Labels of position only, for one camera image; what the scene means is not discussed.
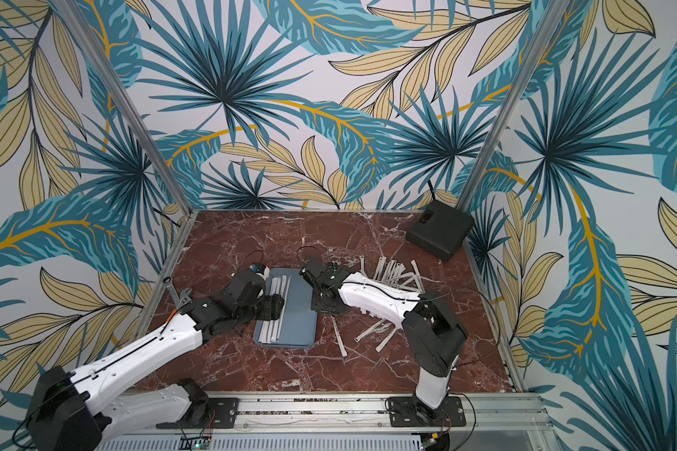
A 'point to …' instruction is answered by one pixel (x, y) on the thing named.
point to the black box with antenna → (439, 228)
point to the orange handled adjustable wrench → (184, 299)
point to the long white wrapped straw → (336, 327)
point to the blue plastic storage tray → (300, 325)
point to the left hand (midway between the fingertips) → (272, 305)
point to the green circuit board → (196, 443)
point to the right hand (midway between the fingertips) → (322, 306)
